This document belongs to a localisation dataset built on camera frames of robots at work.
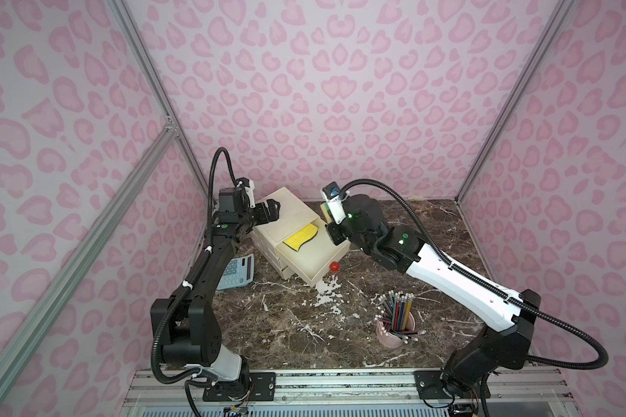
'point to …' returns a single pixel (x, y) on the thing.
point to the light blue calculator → (239, 272)
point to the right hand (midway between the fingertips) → (331, 211)
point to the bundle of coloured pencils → (396, 310)
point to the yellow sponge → (308, 232)
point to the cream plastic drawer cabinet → (293, 216)
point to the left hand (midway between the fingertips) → (269, 204)
